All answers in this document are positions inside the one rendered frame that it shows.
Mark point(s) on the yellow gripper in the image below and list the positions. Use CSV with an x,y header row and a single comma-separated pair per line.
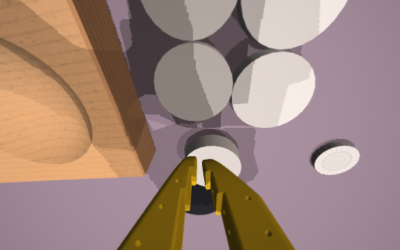
x,y
248,222

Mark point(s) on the black disc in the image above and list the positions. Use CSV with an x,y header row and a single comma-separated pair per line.
x,y
201,201

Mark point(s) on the orange tray with round pockets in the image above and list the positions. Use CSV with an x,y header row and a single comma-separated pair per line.
x,y
68,105

